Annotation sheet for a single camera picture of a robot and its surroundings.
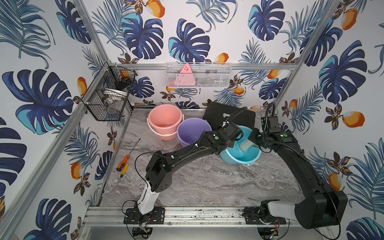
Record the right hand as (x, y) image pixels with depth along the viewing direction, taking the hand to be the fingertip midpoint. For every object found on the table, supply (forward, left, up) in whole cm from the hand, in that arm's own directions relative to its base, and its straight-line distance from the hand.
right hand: (252, 135), depth 82 cm
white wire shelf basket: (+42, +25, +12) cm, 50 cm away
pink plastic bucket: (+18, +52, -7) cm, 56 cm away
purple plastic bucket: (+6, +34, -3) cm, 35 cm away
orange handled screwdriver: (-10, +75, -17) cm, 77 cm away
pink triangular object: (+32, +37, +16) cm, 51 cm away
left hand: (0, +13, -7) cm, 14 cm away
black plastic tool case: (+28, +16, -12) cm, 35 cm away
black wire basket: (+15, +81, +13) cm, 84 cm away
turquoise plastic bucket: (-2, +6, -19) cm, 20 cm away
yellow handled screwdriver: (-13, +74, -19) cm, 77 cm away
